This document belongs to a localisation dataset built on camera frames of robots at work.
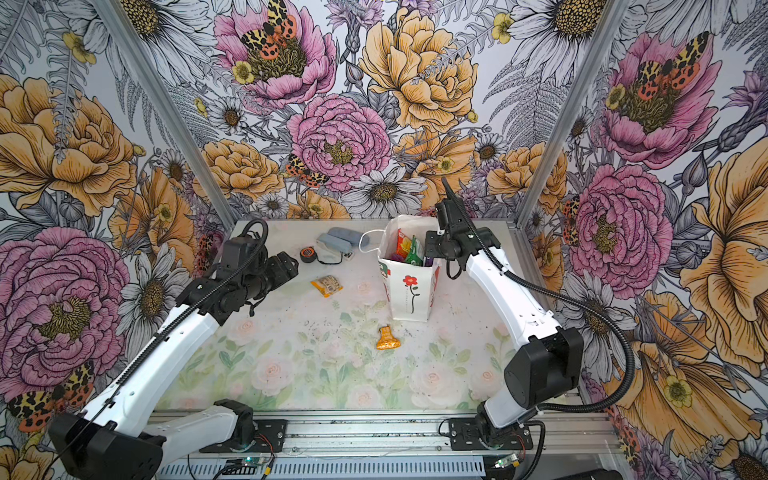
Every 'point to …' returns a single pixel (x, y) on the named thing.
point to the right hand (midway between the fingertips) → (435, 252)
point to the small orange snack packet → (387, 341)
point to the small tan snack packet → (327, 284)
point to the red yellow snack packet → (403, 245)
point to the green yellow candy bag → (413, 258)
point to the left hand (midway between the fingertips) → (287, 279)
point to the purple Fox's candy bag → (428, 261)
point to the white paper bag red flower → (409, 276)
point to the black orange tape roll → (308, 255)
